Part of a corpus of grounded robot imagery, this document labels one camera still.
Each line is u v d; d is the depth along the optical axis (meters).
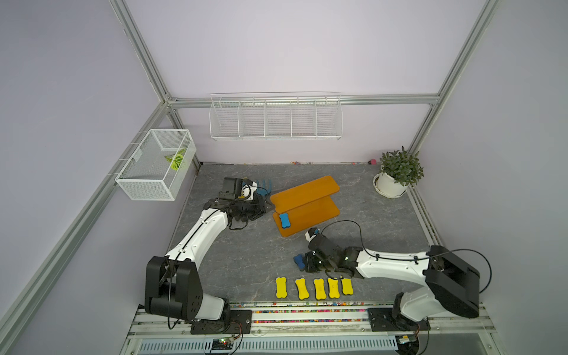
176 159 0.81
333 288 0.79
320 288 0.79
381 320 0.74
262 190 1.11
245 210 0.72
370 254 0.57
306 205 0.89
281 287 0.79
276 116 0.99
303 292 0.79
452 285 0.43
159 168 0.82
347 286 0.79
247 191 0.74
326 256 0.65
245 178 1.12
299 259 0.85
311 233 0.77
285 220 0.96
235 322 0.75
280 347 0.77
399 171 0.91
